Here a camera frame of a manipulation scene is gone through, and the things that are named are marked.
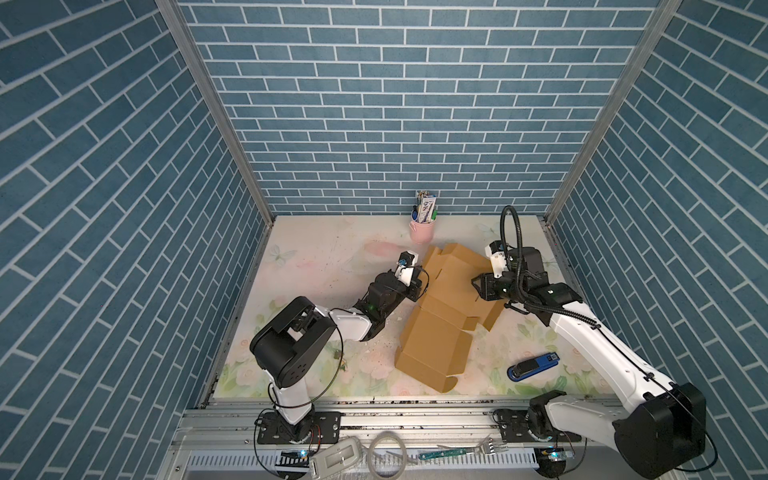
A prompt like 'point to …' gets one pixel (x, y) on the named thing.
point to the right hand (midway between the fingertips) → (475, 276)
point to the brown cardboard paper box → (434, 344)
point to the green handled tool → (440, 454)
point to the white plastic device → (336, 459)
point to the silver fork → (487, 446)
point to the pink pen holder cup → (421, 233)
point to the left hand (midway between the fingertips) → (422, 268)
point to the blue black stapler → (526, 367)
